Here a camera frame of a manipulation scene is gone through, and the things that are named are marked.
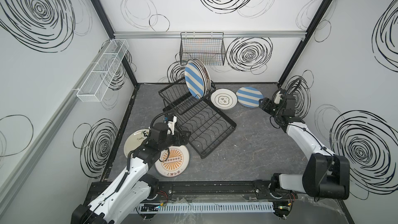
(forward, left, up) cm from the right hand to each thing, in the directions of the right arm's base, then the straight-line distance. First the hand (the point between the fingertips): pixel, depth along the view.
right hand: (264, 101), depth 85 cm
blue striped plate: (+20, +1, -19) cm, 28 cm away
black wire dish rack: (-7, +30, -17) cm, 35 cm away
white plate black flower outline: (+17, +19, -19) cm, 32 cm away
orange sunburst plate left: (-28, +49, -18) cm, 60 cm away
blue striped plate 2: (+5, +39, +10) cm, 40 cm away
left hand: (-18, +43, -5) cm, 47 cm away
